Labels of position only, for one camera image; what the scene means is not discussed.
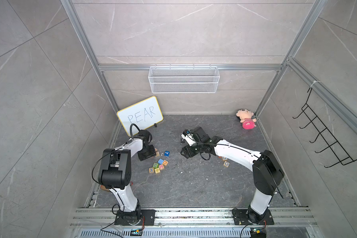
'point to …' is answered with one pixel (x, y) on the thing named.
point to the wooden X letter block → (151, 170)
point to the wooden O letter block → (226, 163)
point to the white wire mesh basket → (184, 80)
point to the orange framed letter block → (165, 162)
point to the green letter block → (155, 165)
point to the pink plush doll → (245, 116)
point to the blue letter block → (167, 153)
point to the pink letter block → (161, 167)
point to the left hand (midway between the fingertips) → (152, 153)
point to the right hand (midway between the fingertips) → (186, 150)
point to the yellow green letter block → (157, 170)
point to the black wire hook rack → (342, 154)
